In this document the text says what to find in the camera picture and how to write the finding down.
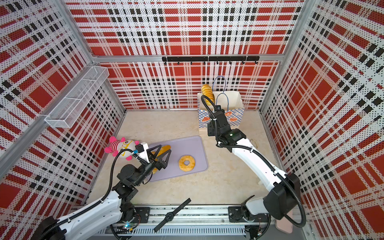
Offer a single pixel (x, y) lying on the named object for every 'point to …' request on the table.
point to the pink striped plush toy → (115, 146)
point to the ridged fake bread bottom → (207, 90)
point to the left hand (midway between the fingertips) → (166, 150)
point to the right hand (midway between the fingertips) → (215, 124)
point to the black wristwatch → (169, 215)
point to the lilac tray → (193, 146)
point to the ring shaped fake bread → (186, 168)
